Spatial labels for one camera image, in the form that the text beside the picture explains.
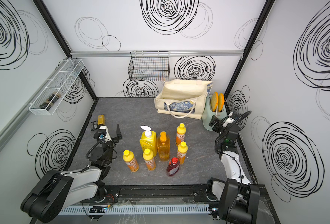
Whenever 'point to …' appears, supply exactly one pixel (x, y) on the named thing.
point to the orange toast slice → (221, 101)
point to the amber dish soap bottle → (163, 146)
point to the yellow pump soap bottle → (148, 140)
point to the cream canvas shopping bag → (183, 98)
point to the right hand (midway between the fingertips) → (220, 118)
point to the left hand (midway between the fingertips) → (108, 125)
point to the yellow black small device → (101, 119)
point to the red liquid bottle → (173, 166)
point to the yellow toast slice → (214, 101)
